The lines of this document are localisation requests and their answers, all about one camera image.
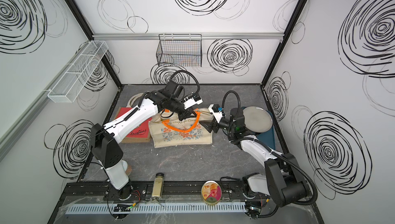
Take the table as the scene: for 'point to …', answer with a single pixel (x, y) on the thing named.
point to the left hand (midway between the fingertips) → (195, 114)
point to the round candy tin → (211, 192)
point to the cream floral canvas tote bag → (168, 131)
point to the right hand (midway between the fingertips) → (204, 117)
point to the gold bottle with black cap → (158, 186)
